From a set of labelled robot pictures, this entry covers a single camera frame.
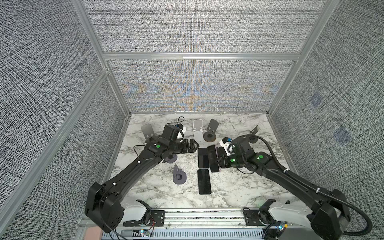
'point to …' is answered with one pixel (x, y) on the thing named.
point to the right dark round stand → (252, 139)
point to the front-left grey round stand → (179, 177)
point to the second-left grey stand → (171, 158)
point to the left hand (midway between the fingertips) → (193, 147)
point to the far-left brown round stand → (148, 131)
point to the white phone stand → (198, 132)
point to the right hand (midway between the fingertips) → (215, 161)
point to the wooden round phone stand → (210, 136)
